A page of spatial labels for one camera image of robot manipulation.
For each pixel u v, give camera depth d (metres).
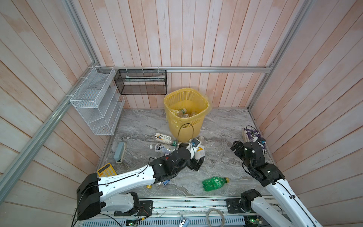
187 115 1.02
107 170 0.86
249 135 1.02
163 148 0.90
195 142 0.60
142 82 1.04
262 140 0.65
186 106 1.03
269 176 0.50
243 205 0.67
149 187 0.79
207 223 0.70
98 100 0.72
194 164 0.63
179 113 1.01
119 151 0.90
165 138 0.95
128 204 0.59
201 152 0.88
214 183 0.80
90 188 0.39
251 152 0.54
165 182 0.78
